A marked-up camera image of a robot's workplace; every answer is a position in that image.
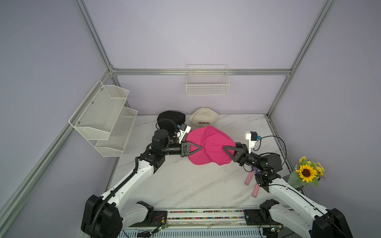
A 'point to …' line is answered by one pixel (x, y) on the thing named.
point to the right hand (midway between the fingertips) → (223, 148)
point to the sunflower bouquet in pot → (306, 172)
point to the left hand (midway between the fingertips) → (199, 150)
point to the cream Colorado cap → (203, 117)
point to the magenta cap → (212, 141)
